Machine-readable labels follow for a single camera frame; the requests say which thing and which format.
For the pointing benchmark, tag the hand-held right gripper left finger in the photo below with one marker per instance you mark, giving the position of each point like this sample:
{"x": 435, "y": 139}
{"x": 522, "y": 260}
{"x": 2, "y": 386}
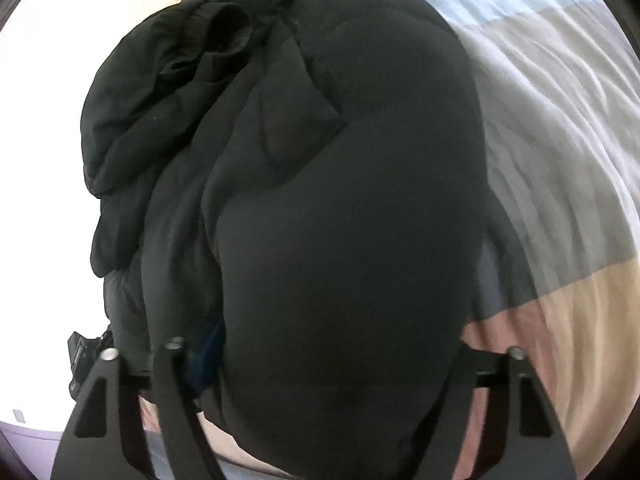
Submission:
{"x": 205, "y": 365}

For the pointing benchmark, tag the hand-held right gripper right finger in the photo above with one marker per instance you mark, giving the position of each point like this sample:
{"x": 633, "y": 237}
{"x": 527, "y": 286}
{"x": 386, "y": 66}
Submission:
{"x": 490, "y": 367}

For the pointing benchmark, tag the black puffer jacket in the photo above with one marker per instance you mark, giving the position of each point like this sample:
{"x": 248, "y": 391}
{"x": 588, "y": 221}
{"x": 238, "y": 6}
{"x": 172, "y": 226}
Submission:
{"x": 325, "y": 210}

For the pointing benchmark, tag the patchwork checked blanket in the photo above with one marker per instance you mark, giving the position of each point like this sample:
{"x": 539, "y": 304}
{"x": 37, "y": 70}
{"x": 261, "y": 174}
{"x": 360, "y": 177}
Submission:
{"x": 550, "y": 160}

